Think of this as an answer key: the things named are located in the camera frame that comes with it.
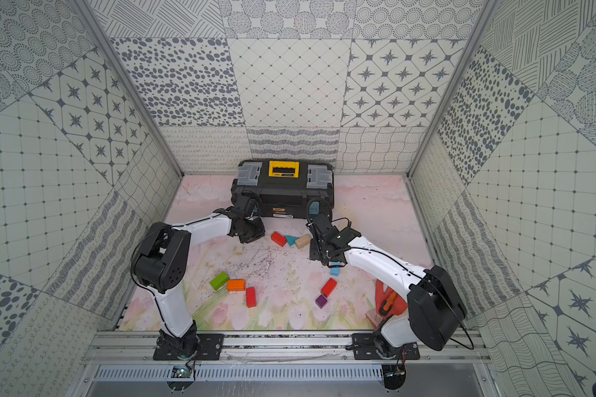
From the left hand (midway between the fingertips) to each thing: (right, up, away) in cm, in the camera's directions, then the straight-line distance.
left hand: (272, 234), depth 96 cm
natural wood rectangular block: (+12, -3, 0) cm, 12 cm away
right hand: (+18, -5, -12) cm, 22 cm away
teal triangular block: (+7, -2, -1) cm, 7 cm away
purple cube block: (+18, -20, -14) cm, 31 cm away
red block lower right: (+21, -16, -12) cm, 29 cm away
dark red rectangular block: (-6, -19, -13) cm, 24 cm away
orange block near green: (-12, -17, -9) cm, 23 cm away
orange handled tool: (+40, -21, -16) cm, 48 cm away
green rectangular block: (-18, -15, -10) cm, 25 cm away
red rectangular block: (+2, -2, +1) cm, 3 cm away
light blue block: (+24, -13, -7) cm, 28 cm away
